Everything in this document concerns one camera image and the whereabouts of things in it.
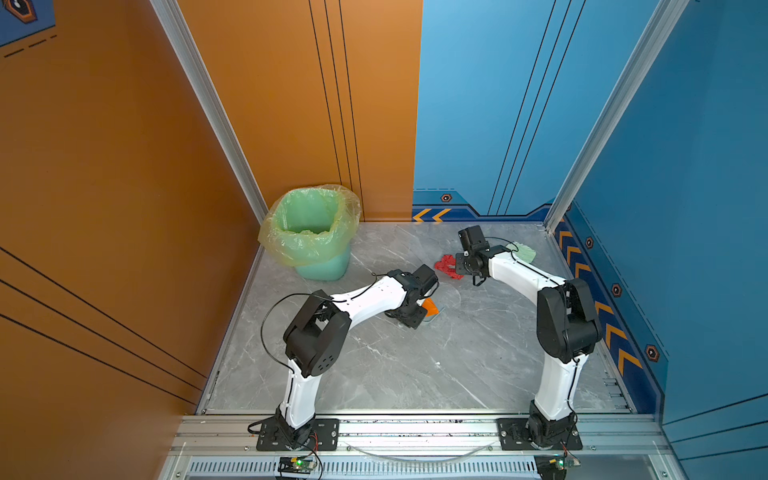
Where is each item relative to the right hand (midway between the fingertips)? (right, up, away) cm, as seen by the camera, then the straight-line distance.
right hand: (463, 263), depth 99 cm
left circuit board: (-47, -47, -29) cm, 72 cm away
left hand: (-18, -16, -8) cm, 25 cm away
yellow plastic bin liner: (-53, +13, +3) cm, 54 cm away
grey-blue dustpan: (-12, -16, -9) cm, 22 cm away
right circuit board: (+15, -47, -29) cm, 57 cm away
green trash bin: (-45, -2, 0) cm, 45 cm away
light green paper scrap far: (+25, +4, +10) cm, 27 cm away
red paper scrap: (-4, -1, +5) cm, 7 cm away
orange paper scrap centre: (-11, -14, -5) cm, 18 cm away
